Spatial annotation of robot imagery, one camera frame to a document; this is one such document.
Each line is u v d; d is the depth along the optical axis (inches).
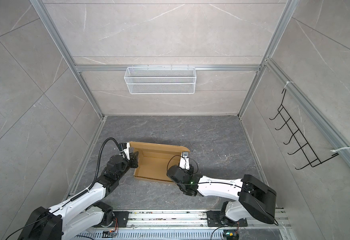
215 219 28.9
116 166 24.9
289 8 27.3
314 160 22.8
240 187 17.6
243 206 17.1
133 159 28.9
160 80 39.7
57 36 30.3
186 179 24.6
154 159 36.4
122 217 28.9
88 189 21.1
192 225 28.7
